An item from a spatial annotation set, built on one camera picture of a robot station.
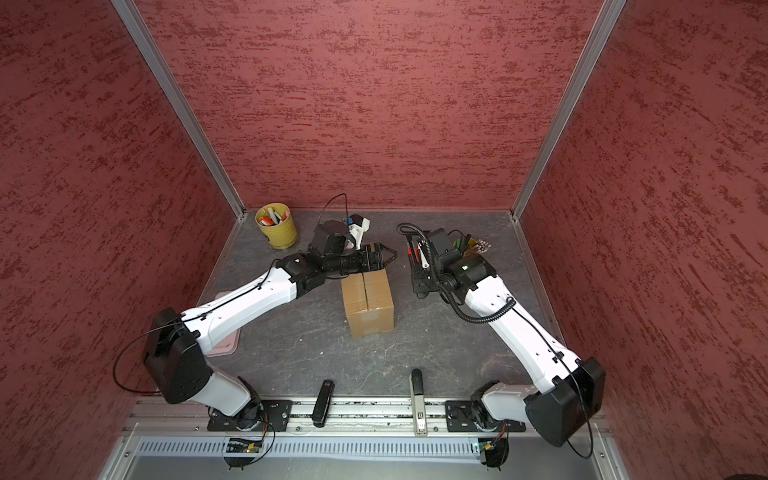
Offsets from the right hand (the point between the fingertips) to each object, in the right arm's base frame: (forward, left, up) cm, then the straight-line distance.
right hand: (417, 285), depth 76 cm
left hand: (+5, +7, +3) cm, 10 cm away
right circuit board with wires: (-34, -18, -22) cm, 44 cm away
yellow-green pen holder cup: (+32, +47, -9) cm, 58 cm away
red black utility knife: (+6, 0, +3) cm, 6 cm away
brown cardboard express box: (-3, +13, -4) cm, 14 cm away
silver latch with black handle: (-24, +1, -17) cm, 30 cm away
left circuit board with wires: (-31, +46, -23) cm, 60 cm away
